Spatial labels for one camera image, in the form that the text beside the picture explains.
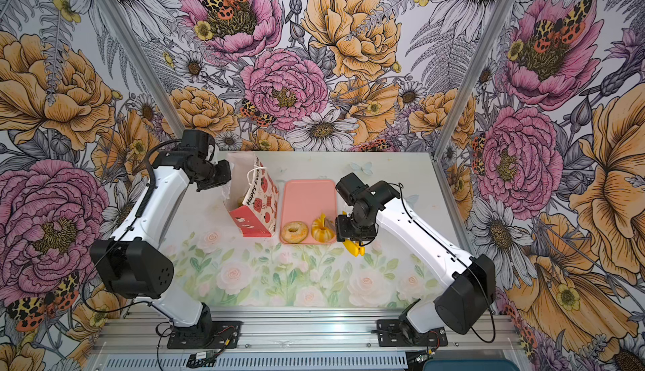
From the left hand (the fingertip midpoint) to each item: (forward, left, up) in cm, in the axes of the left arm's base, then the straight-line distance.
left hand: (227, 185), depth 83 cm
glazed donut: (-8, -21, -18) cm, 28 cm away
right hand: (-19, -38, -3) cm, 43 cm away
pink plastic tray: (+8, -24, -21) cm, 32 cm away
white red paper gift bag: (-6, -10, 0) cm, 12 cm away
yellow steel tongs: (-24, -40, +3) cm, 47 cm away
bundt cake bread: (-8, -31, -16) cm, 36 cm away
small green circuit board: (-45, +3, -23) cm, 50 cm away
